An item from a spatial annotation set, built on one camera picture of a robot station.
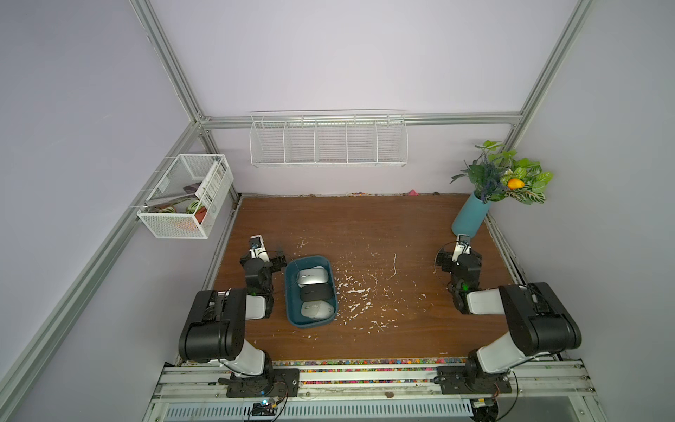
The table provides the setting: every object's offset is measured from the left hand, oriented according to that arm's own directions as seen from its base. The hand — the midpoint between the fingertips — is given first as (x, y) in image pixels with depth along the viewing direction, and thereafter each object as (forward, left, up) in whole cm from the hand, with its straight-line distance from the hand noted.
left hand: (267, 247), depth 91 cm
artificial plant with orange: (+4, -75, +24) cm, 78 cm away
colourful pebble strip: (-42, -32, -11) cm, 54 cm away
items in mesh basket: (+2, +18, +21) cm, 28 cm away
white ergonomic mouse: (-21, -17, -7) cm, 28 cm away
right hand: (-4, -67, -2) cm, 68 cm away
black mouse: (-16, -17, -5) cm, 24 cm away
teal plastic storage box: (-22, -10, -9) cm, 26 cm away
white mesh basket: (+18, +22, +22) cm, 36 cm away
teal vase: (+6, -75, +3) cm, 75 cm away
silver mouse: (-9, -16, -7) cm, 19 cm away
